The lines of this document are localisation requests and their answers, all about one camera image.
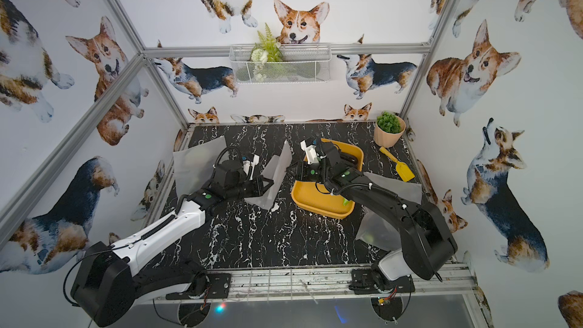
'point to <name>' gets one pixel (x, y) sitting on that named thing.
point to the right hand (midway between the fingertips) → (286, 169)
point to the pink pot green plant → (389, 129)
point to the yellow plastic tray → (307, 197)
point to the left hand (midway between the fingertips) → (277, 179)
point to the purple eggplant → (345, 202)
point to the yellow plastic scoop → (406, 173)
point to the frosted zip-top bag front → (377, 233)
